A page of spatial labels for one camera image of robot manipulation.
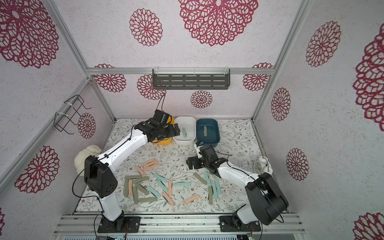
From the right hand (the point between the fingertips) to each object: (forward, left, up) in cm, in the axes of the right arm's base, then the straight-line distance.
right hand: (192, 158), depth 88 cm
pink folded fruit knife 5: (-21, +13, -8) cm, 26 cm away
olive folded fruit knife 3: (-17, +32, -8) cm, 38 cm away
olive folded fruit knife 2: (-16, +28, -8) cm, 34 cm away
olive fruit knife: (+28, -9, -9) cm, 31 cm away
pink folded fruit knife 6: (-21, +1, -9) cm, 22 cm away
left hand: (+10, +11, +12) cm, 19 cm away
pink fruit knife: (+2, +28, -8) cm, 29 cm away
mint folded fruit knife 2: (-13, +18, -9) cm, 24 cm away
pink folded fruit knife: (-2, +28, -8) cm, 29 cm away
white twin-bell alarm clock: (-4, -39, +1) cm, 40 cm away
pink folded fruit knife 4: (-15, +36, -7) cm, 39 cm away
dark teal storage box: (+28, -10, -9) cm, 31 cm away
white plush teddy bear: (-8, +56, +14) cm, 58 cm away
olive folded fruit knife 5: (-16, -10, -10) cm, 21 cm away
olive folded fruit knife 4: (-22, +25, -9) cm, 34 cm away
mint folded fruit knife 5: (-9, -9, -9) cm, 16 cm away
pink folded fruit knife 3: (-15, +13, -8) cm, 21 cm away
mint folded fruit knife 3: (-12, +6, -9) cm, 16 cm away
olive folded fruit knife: (-10, +30, -8) cm, 33 cm away
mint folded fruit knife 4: (-18, +20, -8) cm, 28 cm away
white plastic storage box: (+31, +5, -6) cm, 32 cm away
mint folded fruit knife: (-9, +20, -8) cm, 23 cm away
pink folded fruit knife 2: (-8, +30, -7) cm, 32 cm away
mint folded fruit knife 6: (-12, -15, -9) cm, 21 cm away
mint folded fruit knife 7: (-15, -13, -9) cm, 22 cm away
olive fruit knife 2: (-8, -5, -9) cm, 13 cm away
